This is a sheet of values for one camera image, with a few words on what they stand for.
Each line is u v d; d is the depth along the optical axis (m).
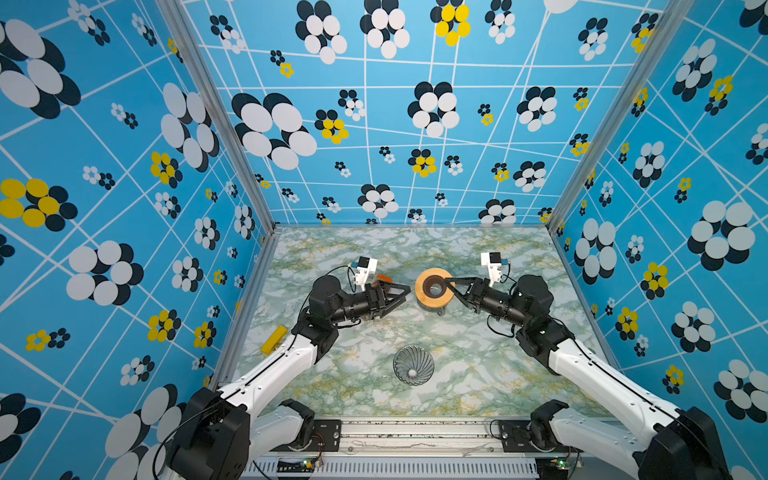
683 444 0.39
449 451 0.72
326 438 0.74
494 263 0.68
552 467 0.70
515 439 0.72
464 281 0.69
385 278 0.92
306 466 0.70
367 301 0.66
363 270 0.70
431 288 0.72
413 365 0.83
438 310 0.96
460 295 0.67
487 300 0.65
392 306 0.72
